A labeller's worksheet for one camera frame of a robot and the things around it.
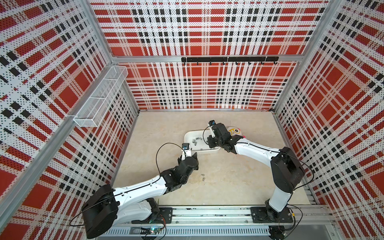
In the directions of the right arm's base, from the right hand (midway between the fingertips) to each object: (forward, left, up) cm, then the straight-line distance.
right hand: (212, 137), depth 91 cm
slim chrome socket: (+3, +11, -11) cm, 16 cm away
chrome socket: (+6, +10, -11) cm, 16 cm away
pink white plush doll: (+8, -16, -4) cm, 18 cm away
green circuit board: (-46, +30, -10) cm, 56 cm away
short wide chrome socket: (+4, +12, -10) cm, 17 cm away
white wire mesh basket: (-1, +63, +22) cm, 66 cm away
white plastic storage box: (+6, +9, -13) cm, 17 cm away
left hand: (-12, +10, +1) cm, 15 cm away
